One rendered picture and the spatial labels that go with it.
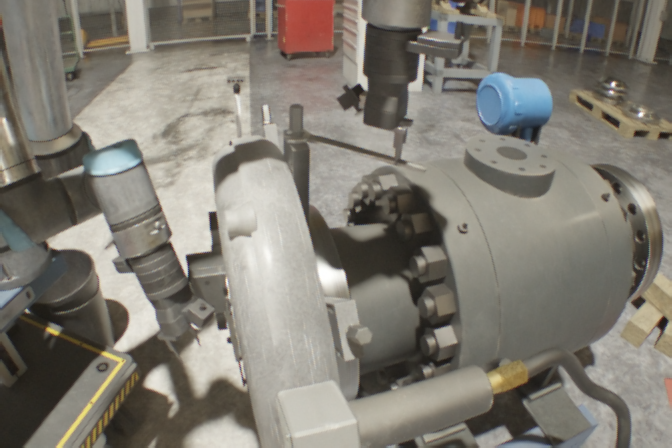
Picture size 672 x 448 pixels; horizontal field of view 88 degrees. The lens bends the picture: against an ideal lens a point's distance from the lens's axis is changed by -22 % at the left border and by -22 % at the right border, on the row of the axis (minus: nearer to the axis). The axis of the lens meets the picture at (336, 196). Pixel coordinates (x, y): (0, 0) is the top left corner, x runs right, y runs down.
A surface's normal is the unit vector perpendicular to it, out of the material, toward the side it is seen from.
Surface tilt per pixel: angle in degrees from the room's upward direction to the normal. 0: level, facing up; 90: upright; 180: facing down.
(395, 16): 94
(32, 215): 68
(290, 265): 35
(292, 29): 90
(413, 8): 94
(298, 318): 46
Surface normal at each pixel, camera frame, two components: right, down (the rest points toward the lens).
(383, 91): -0.42, 0.65
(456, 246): 0.19, -0.43
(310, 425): -0.09, -0.99
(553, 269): 0.25, -0.16
